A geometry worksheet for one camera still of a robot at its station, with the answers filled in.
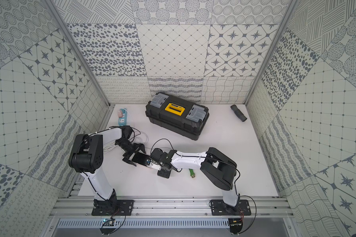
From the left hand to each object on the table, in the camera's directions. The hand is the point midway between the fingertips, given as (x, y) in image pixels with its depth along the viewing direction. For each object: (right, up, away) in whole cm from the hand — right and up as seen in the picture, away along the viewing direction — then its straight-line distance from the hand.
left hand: (140, 155), depth 92 cm
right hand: (+17, -7, -5) cm, 19 cm away
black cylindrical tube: (+70, +28, +21) cm, 79 cm away
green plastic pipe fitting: (+33, -9, -9) cm, 35 cm away
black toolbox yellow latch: (+29, +23, -3) cm, 37 cm away
